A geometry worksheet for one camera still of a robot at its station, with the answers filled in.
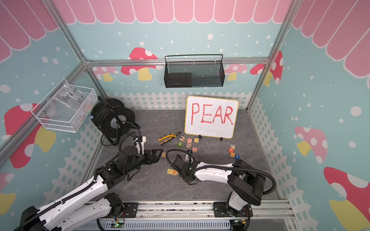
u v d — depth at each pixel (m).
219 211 0.74
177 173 0.85
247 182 0.44
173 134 1.03
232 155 0.94
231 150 0.96
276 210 0.76
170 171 0.87
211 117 0.97
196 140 1.00
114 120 0.89
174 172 0.86
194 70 0.93
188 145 0.98
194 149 0.97
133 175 0.66
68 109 0.72
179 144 0.99
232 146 0.97
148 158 0.67
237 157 0.92
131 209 0.74
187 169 0.65
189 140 1.00
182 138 1.02
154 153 0.68
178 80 0.88
